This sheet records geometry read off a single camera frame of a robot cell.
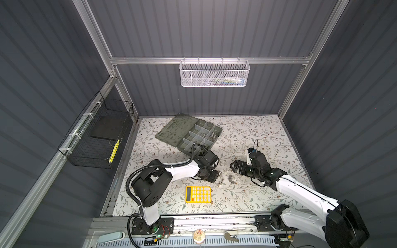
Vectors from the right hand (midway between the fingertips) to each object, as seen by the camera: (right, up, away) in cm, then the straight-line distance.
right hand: (237, 167), depth 84 cm
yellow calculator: (-22, -14, -2) cm, 26 cm away
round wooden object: (-21, -28, -14) cm, 38 cm away
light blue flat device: (-61, -27, -16) cm, 69 cm away
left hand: (-12, -7, +4) cm, 15 cm away
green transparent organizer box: (-31, +20, +27) cm, 46 cm away
